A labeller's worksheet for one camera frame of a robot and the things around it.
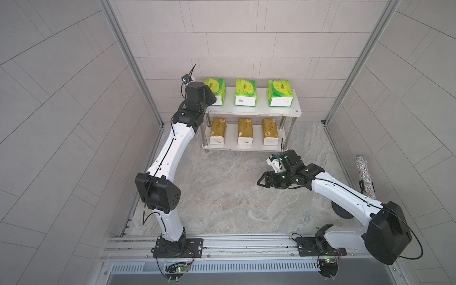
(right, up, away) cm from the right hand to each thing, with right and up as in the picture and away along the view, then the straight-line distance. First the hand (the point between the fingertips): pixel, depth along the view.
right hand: (262, 184), depth 78 cm
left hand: (-23, +43, 0) cm, 48 cm away
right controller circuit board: (+24, -30, -10) cm, 40 cm away
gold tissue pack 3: (+7, +22, +16) cm, 28 cm away
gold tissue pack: (-22, +24, +19) cm, 38 cm away
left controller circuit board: (-34, -30, -13) cm, 47 cm away
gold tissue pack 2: (-7, +24, +18) cm, 31 cm away
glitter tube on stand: (+42, +11, -3) cm, 43 cm away
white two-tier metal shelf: (0, +34, +1) cm, 34 cm away
